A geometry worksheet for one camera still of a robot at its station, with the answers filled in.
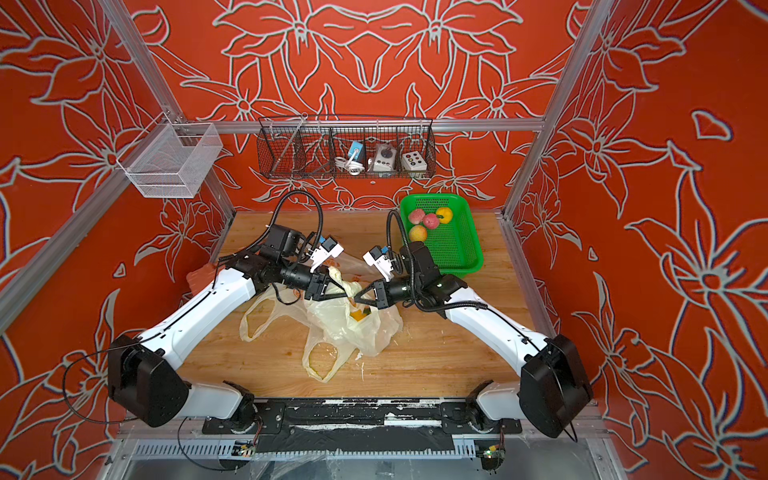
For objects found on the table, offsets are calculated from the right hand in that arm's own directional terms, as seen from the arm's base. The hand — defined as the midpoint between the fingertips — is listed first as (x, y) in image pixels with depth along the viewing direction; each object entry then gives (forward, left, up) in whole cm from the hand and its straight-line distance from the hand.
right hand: (353, 301), depth 70 cm
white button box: (+47, -16, +7) cm, 51 cm away
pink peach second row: (+43, -24, -17) cm, 53 cm away
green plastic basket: (+34, -32, -22) cm, 52 cm away
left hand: (+3, +2, +1) cm, 3 cm away
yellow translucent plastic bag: (-5, +4, -4) cm, 8 cm away
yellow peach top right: (+48, -31, -17) cm, 60 cm away
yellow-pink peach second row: (+38, -19, -17) cm, 46 cm away
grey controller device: (+44, -7, +10) cm, 46 cm away
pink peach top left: (+46, -19, -17) cm, 53 cm away
